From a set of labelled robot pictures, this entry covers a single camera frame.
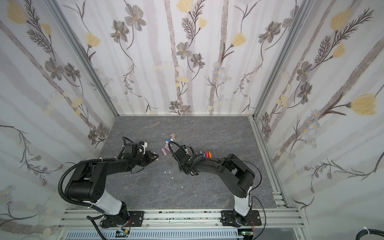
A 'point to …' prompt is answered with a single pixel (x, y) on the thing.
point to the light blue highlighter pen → (204, 154)
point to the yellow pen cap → (155, 156)
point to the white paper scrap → (165, 172)
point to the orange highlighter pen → (209, 154)
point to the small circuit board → (119, 234)
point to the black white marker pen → (200, 152)
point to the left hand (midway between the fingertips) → (159, 154)
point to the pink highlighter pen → (207, 154)
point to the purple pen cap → (167, 148)
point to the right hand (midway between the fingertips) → (185, 161)
